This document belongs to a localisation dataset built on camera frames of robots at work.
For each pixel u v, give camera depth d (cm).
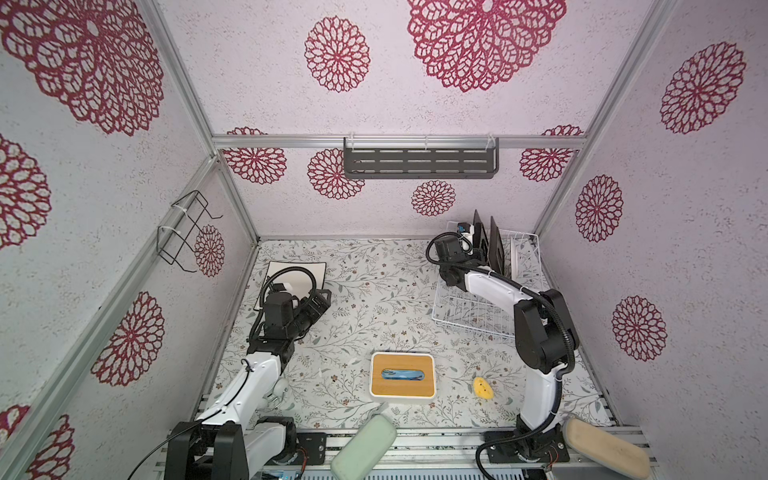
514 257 97
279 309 63
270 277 63
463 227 84
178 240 75
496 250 93
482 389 81
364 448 73
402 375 84
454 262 76
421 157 95
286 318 67
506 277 99
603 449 71
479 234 97
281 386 80
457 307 100
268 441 56
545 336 52
